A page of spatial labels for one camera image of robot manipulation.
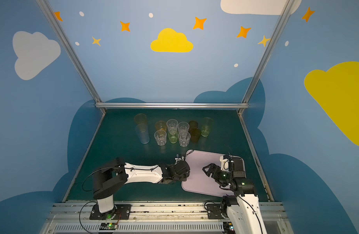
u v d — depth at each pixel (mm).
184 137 1015
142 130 1009
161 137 1019
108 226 705
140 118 993
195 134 1030
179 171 666
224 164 685
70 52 845
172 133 1046
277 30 774
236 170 584
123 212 750
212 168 689
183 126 1046
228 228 716
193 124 1044
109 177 500
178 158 788
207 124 1020
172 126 1083
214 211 748
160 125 1060
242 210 474
